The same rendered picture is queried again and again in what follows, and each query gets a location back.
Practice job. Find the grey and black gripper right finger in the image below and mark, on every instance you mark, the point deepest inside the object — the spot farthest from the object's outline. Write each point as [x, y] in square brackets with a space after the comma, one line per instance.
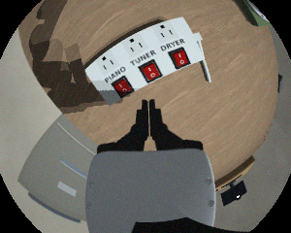
[163, 137]

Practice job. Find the white power strip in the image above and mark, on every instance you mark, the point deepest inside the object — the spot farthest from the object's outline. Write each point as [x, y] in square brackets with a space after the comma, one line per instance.
[145, 57]

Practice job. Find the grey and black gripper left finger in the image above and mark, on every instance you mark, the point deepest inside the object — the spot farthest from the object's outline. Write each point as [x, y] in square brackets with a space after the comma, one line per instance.
[135, 139]

